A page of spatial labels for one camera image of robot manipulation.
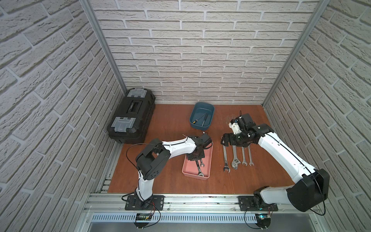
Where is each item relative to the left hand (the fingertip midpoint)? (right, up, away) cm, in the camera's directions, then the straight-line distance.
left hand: (201, 156), depth 90 cm
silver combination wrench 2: (-1, -9, -4) cm, 10 cm away
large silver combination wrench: (+15, -5, -4) cm, 17 cm away
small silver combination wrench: (+27, -3, -1) cm, 28 cm away
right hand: (+16, +11, -9) cm, 22 cm away
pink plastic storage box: (-7, -6, -5) cm, 11 cm away
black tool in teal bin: (+4, +23, +19) cm, 30 cm away
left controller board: (-32, -27, -17) cm, 45 cm away
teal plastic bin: (0, +32, +25) cm, 40 cm away
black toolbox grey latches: (-43, +22, -4) cm, 48 cm away
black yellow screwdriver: (-2, +23, +19) cm, 30 cm away
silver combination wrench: (+31, -4, -2) cm, 31 cm away
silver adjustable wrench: (+21, -3, -2) cm, 22 cm away
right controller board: (+30, -27, -19) cm, 45 cm away
